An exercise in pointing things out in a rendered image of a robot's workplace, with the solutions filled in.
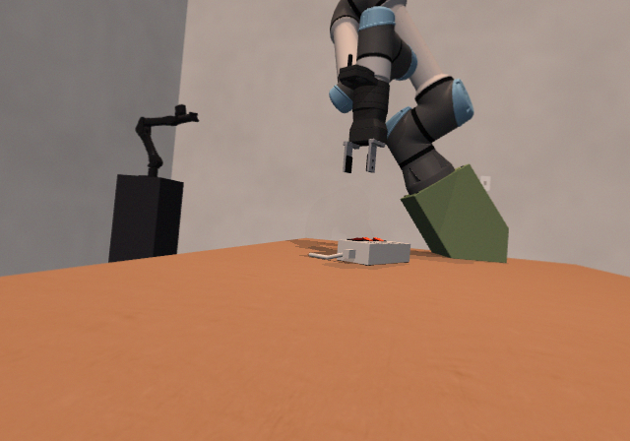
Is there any white power strip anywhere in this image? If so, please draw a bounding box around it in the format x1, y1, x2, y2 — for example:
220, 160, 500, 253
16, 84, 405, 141
308, 237, 410, 266

